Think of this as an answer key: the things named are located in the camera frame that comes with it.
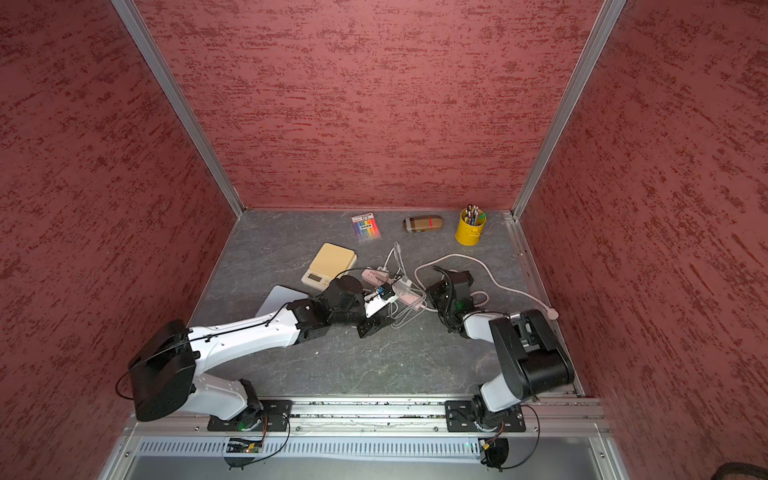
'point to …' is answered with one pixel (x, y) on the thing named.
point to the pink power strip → (379, 277)
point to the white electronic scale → (278, 297)
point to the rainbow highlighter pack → (366, 227)
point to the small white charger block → (405, 281)
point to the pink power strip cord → (548, 311)
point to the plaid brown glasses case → (421, 223)
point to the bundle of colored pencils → (473, 216)
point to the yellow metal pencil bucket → (470, 225)
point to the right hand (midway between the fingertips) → (424, 290)
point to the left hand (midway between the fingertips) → (386, 317)
